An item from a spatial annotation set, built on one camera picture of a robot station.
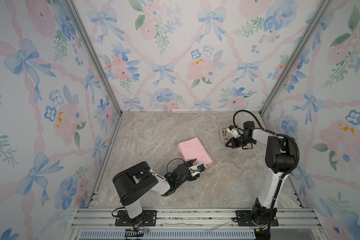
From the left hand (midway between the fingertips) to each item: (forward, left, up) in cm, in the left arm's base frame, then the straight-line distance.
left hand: (198, 162), depth 86 cm
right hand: (+17, -22, -6) cm, 28 cm away
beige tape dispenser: (+23, -20, -4) cm, 30 cm away
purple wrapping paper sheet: (+8, +3, 0) cm, 9 cm away
